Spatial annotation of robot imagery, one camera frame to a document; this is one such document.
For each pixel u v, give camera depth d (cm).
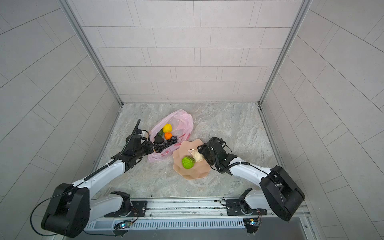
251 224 68
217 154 64
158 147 89
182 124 100
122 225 65
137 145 68
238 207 71
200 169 83
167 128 96
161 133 96
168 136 94
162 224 105
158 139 92
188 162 81
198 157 83
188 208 72
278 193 40
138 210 71
